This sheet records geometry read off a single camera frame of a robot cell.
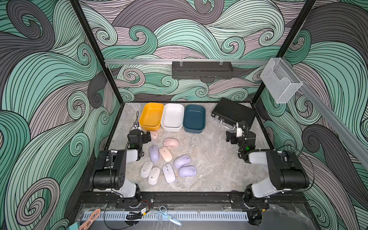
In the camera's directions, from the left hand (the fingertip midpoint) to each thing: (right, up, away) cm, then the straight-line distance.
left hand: (139, 131), depth 94 cm
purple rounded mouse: (+28, -17, -10) cm, 34 cm away
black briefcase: (+67, +13, +16) cm, 70 cm away
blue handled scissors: (+19, -39, -24) cm, 50 cm away
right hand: (+63, 0, 0) cm, 63 cm away
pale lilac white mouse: (+21, -23, -13) cm, 34 cm away
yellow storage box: (+5, +9, +14) cm, 18 cm away
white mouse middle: (+13, -24, -14) cm, 30 cm away
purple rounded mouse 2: (+31, -22, -13) cm, 40 cm away
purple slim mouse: (+11, -14, -5) cm, 18 cm away
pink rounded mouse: (+21, -8, 0) cm, 23 cm away
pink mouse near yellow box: (+9, -3, +3) cm, 10 cm away
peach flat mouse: (+19, -14, -6) cm, 24 cm away
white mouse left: (+7, -21, -11) cm, 25 cm away
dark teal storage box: (+38, +8, +11) cm, 40 cm away
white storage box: (+21, +9, +15) cm, 27 cm away
